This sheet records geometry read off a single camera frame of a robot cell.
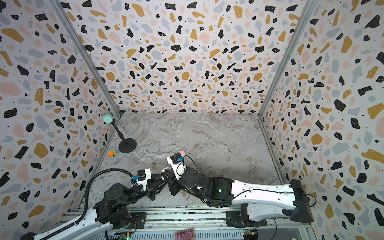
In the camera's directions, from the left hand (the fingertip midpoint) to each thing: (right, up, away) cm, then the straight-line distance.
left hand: (170, 176), depth 63 cm
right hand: (-2, +3, -4) cm, 6 cm away
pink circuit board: (+6, -29, +6) cm, 31 cm away
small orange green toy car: (-43, +4, +32) cm, 54 cm away
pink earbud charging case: (+1, +3, +36) cm, 36 cm away
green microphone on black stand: (-36, +8, +38) cm, 53 cm away
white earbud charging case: (-2, +3, -1) cm, 4 cm away
